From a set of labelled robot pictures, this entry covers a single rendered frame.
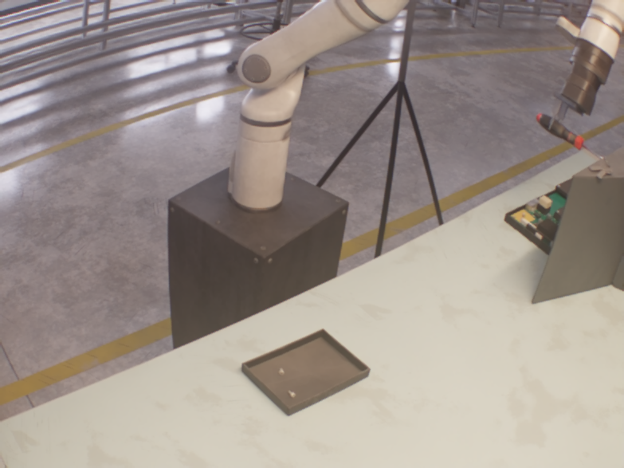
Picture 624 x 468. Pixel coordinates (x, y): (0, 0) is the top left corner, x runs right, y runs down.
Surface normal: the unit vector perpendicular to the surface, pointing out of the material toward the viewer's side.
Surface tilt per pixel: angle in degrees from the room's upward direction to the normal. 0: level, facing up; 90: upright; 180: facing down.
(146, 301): 0
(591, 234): 90
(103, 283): 0
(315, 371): 0
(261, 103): 18
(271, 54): 85
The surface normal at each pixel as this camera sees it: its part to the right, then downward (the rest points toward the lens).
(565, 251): 0.29, 0.58
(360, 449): 0.11, -0.82
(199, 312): -0.60, 0.40
